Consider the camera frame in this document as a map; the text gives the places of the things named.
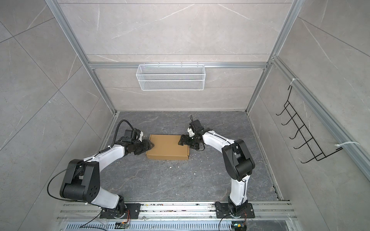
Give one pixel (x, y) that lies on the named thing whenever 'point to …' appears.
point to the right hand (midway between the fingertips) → (185, 144)
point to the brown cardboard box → (166, 147)
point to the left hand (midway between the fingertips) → (152, 144)
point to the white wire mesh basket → (186, 76)
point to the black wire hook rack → (318, 155)
